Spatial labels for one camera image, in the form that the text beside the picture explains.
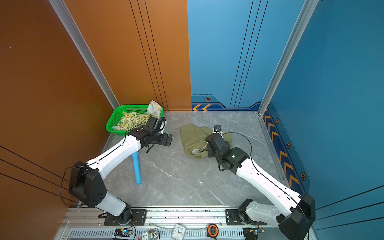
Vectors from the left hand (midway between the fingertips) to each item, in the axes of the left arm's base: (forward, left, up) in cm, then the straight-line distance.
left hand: (166, 135), depth 87 cm
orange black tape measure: (-45, -26, -12) cm, 53 cm away
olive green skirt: (+7, -16, -13) cm, 22 cm away
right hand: (-9, -27, +5) cm, 29 cm away
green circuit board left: (-46, +16, -16) cm, 51 cm away
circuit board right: (-45, -45, -17) cm, 66 cm away
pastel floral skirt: (+30, +15, -7) cm, 34 cm away
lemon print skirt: (+18, +30, -8) cm, 36 cm away
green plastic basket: (+21, +42, -9) cm, 48 cm away
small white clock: (-45, -10, -13) cm, 48 cm away
